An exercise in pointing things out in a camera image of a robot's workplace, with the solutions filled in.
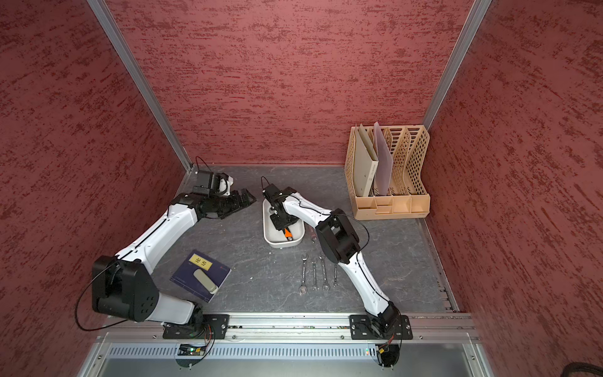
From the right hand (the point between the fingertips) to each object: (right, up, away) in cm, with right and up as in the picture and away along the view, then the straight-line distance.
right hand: (286, 227), depth 98 cm
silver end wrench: (+16, -19, -16) cm, 29 cm away
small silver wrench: (+12, -19, -16) cm, 28 cm away
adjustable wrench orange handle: (+1, -2, -4) cm, 5 cm away
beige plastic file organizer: (+53, +13, -1) cm, 55 cm away
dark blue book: (-36, -16, -15) cm, 42 cm away
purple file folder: (+40, +28, -11) cm, 50 cm away
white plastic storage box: (-3, -4, -4) cm, 7 cm away
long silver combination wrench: (+8, -19, -17) cm, 27 cm away
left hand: (-13, +10, -14) cm, 21 cm away
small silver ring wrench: (+20, -16, -13) cm, 29 cm away
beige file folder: (+31, +26, -15) cm, 43 cm away
